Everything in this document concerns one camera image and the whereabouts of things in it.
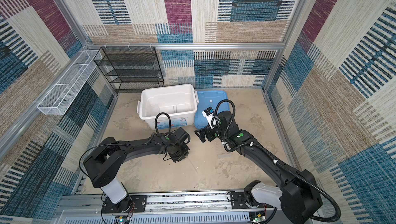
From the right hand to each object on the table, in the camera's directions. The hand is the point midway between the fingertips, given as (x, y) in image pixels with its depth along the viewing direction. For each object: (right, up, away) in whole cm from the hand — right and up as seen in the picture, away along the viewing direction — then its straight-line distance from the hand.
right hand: (203, 129), depth 79 cm
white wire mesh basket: (-66, +14, -9) cm, 68 cm away
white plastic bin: (-15, +15, +27) cm, 34 cm away
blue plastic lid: (+11, +16, +33) cm, 39 cm away
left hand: (-7, -14, +8) cm, 17 cm away
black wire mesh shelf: (-50, +38, +31) cm, 70 cm away
